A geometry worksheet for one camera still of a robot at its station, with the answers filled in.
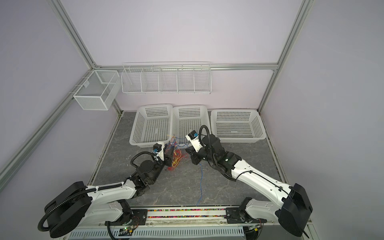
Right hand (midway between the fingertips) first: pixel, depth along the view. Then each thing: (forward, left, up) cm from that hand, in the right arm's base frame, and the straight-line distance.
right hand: (187, 150), depth 74 cm
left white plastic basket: (+35, +29, -20) cm, 49 cm away
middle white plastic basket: (+40, +4, -21) cm, 45 cm away
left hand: (+4, +9, -3) cm, 10 cm away
